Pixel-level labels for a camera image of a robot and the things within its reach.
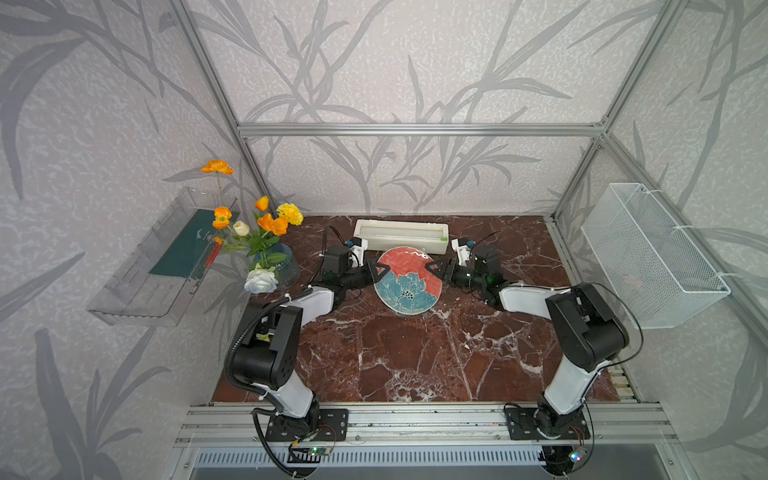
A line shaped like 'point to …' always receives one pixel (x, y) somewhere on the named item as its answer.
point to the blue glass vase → (287, 272)
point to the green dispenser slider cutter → (444, 239)
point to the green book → (187, 255)
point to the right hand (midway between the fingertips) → (429, 267)
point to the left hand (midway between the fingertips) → (390, 268)
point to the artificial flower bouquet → (271, 225)
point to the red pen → (212, 257)
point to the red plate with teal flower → (408, 287)
